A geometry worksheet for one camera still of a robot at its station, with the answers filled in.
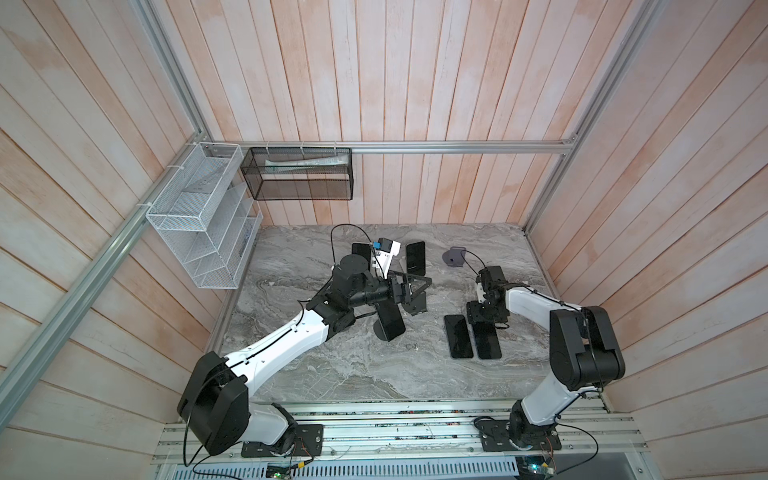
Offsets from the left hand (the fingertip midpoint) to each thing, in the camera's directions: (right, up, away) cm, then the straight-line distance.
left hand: (422, 287), depth 70 cm
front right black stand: (+2, -8, +26) cm, 27 cm away
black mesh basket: (-40, +38, +37) cm, 66 cm away
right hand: (+23, -12, +27) cm, 37 cm away
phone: (+3, +7, +31) cm, 32 cm away
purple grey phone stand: (+19, +8, +43) cm, 48 cm away
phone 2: (-7, -11, +16) cm, 21 cm away
